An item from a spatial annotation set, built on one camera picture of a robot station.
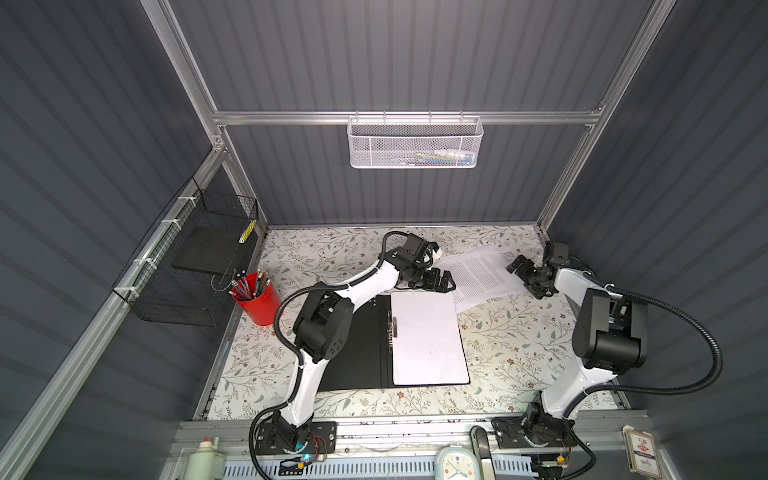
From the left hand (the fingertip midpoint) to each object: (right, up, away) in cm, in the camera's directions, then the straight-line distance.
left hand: (444, 284), depth 91 cm
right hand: (+27, +2, +7) cm, 28 cm away
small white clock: (-1, -39, -23) cm, 45 cm away
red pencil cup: (-55, -2, -9) cm, 55 cm away
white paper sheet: (-6, -19, -4) cm, 20 cm away
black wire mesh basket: (-68, +5, -18) cm, 70 cm away
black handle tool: (+5, -35, -20) cm, 41 cm away
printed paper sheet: (+16, +1, +14) cm, 21 cm away
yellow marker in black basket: (-57, +14, -11) cm, 59 cm away
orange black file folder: (-23, -23, -6) cm, 33 cm away
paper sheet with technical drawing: (+26, +9, +21) cm, 35 cm away
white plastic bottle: (-57, -37, -27) cm, 73 cm away
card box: (+43, -38, -21) cm, 61 cm away
